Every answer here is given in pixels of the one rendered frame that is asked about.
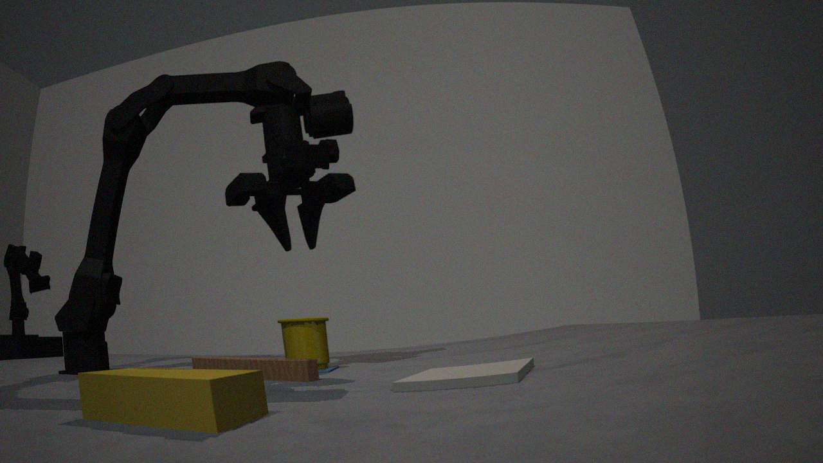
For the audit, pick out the brown wooden bar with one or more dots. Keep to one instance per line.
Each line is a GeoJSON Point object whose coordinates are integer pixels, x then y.
{"type": "Point", "coordinates": [276, 369]}

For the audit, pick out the yellow rectangular block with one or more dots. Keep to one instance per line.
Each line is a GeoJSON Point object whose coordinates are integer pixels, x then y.
{"type": "Point", "coordinates": [183, 399]}

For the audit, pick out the yellow cup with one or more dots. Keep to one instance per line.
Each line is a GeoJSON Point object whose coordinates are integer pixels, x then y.
{"type": "Point", "coordinates": [306, 338]}

